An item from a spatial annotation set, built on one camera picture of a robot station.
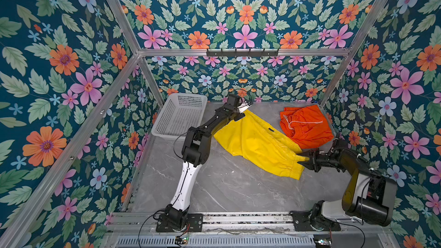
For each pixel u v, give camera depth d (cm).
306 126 104
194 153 63
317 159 76
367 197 43
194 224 73
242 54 94
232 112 81
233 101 84
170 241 70
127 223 75
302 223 73
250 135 100
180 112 114
